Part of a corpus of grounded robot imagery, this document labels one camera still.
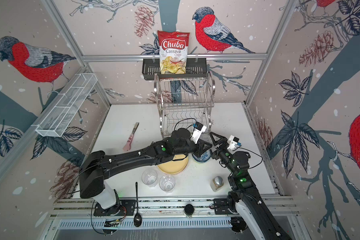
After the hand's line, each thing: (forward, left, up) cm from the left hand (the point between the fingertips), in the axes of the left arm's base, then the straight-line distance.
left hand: (212, 147), depth 67 cm
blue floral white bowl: (+4, +2, -21) cm, 21 cm away
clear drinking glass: (-5, +33, -25) cm, 42 cm away
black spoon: (-25, +36, -25) cm, 50 cm away
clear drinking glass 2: (-8, +22, -26) cm, 36 cm away
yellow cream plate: (0, +19, -23) cm, 29 cm away
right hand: (+5, +2, -3) cm, 6 cm away
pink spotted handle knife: (+16, +51, -27) cm, 60 cm away
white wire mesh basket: (+15, +76, +4) cm, 78 cm away
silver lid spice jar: (-11, -3, -17) cm, 21 cm away
